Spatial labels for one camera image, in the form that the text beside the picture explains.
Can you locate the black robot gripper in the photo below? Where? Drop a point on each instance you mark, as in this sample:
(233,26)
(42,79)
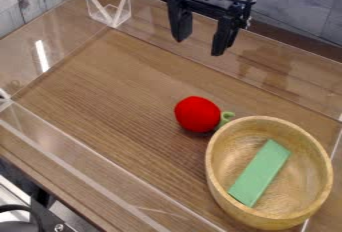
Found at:
(213,8)

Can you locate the green rectangular stick block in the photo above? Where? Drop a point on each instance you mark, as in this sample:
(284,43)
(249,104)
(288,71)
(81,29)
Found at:
(260,173)

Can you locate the brown wooden bowl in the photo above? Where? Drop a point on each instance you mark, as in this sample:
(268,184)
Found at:
(302,185)

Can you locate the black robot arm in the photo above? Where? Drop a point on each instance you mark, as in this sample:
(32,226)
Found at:
(232,13)

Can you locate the red plush strawberry toy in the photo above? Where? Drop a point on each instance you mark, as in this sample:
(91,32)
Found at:
(199,115)

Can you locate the black metal stand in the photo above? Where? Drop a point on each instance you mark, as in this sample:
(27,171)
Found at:
(26,203)

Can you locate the clear acrylic enclosure walls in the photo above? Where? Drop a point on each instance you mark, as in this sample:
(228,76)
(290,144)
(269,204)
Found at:
(93,75)

